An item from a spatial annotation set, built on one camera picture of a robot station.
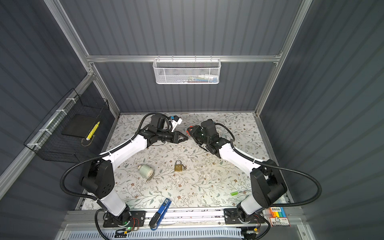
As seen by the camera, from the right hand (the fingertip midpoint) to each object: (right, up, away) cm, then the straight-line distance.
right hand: (189, 131), depth 83 cm
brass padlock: (-7, -23, +8) cm, 25 cm away
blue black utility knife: (-15, -41, -13) cm, 46 cm away
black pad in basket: (-55, +3, -8) cm, 55 cm away
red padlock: (0, +1, -1) cm, 2 cm away
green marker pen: (+26, -34, -2) cm, 43 cm away
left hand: (-1, -4, 0) cm, 4 cm away
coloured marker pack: (+44, -42, -10) cm, 62 cm away
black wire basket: (-60, -4, -19) cm, 63 cm away
